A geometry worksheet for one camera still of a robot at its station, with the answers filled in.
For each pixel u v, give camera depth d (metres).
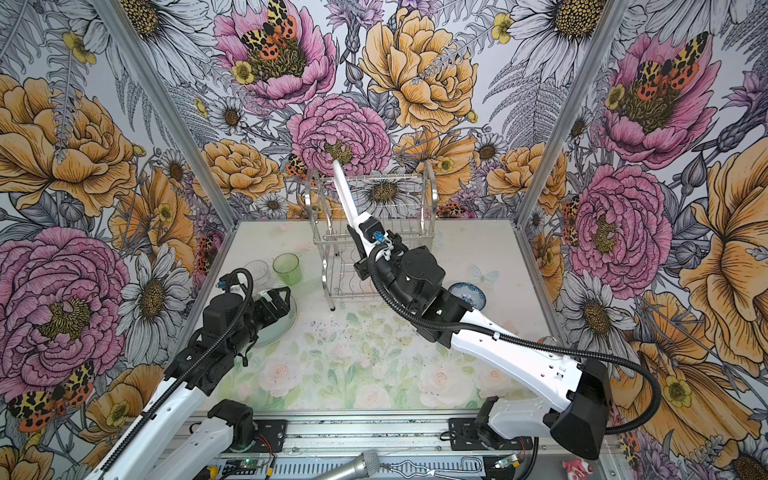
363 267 0.54
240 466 0.71
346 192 0.55
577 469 0.67
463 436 0.74
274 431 0.75
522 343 0.44
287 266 1.02
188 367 0.53
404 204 1.21
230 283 0.65
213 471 0.69
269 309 0.67
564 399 0.40
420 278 0.45
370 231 0.48
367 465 0.67
